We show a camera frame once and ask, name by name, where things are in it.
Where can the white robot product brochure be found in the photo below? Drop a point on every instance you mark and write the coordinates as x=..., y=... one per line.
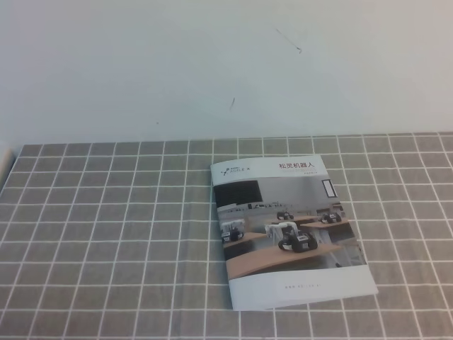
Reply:
x=286, y=238

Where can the grey checked tablecloth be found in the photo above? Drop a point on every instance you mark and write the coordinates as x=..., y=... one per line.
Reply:
x=120, y=241

